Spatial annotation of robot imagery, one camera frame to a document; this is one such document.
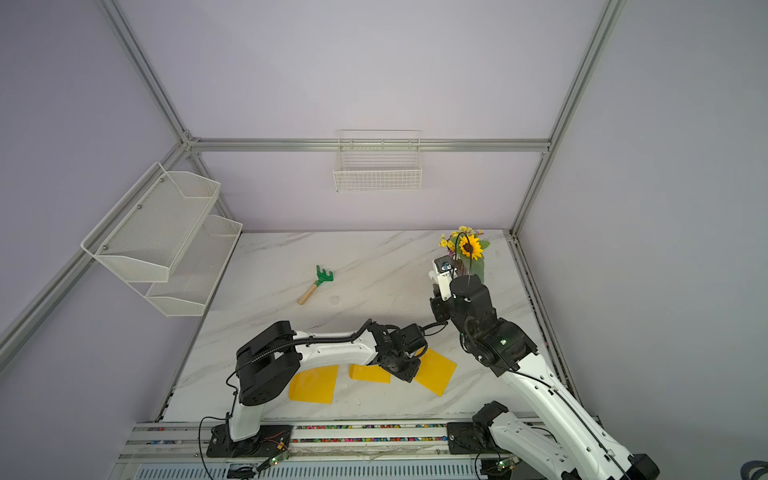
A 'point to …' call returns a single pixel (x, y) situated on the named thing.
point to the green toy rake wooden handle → (322, 277)
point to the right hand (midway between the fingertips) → (446, 288)
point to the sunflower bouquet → (466, 241)
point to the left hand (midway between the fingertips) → (408, 374)
